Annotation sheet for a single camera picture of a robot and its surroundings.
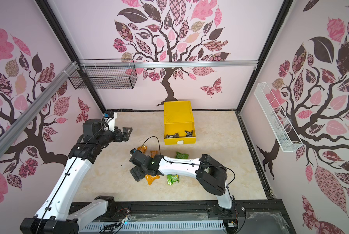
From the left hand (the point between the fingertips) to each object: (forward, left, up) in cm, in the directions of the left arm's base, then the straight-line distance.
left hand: (123, 131), depth 75 cm
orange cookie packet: (+4, -5, -25) cm, 26 cm away
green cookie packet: (-2, -30, -25) cm, 39 cm away
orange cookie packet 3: (-16, -12, -25) cm, 32 cm away
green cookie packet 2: (-17, -25, -25) cm, 39 cm away
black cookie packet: (+4, -27, -10) cm, 30 cm away
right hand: (-14, -7, -18) cm, 24 cm away
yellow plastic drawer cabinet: (+17, -29, -5) cm, 34 cm away
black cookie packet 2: (+5, -36, -10) cm, 37 cm away
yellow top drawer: (+9, -25, -10) cm, 28 cm away
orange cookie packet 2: (+1, -12, -26) cm, 29 cm away
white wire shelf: (-3, -82, +3) cm, 82 cm away
